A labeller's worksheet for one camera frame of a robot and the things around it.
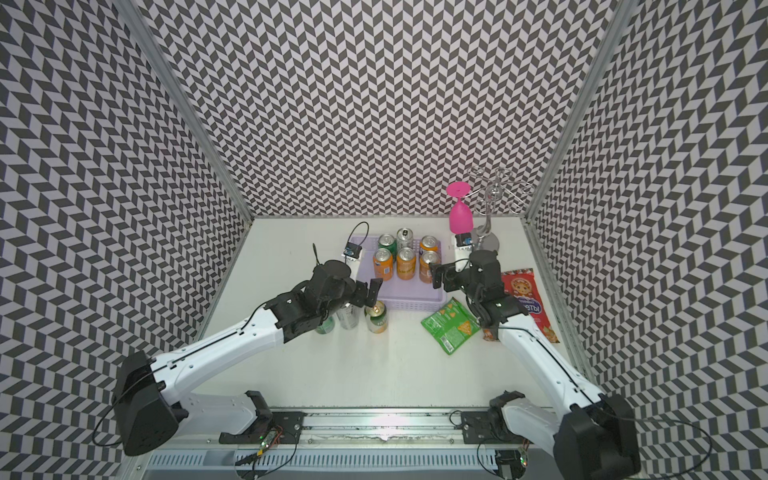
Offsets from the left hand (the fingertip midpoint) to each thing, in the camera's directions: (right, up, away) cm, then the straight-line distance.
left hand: (365, 278), depth 77 cm
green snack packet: (+25, -16, +12) cm, 32 cm away
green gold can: (+3, -11, +4) cm, 12 cm away
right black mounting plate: (+29, -37, -4) cm, 47 cm away
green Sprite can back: (+5, +10, +19) cm, 22 cm away
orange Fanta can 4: (+18, +5, +16) cm, 25 cm away
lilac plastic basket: (+8, -8, +22) cm, 25 cm away
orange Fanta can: (+18, +9, +19) cm, 28 cm away
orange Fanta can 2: (+4, +2, +17) cm, 18 cm away
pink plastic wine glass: (+29, +18, +19) cm, 39 cm away
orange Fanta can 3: (+11, +3, +17) cm, 20 cm away
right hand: (+22, +3, +4) cm, 23 cm away
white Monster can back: (+11, +11, +20) cm, 25 cm away
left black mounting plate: (-21, -33, -9) cm, 41 cm away
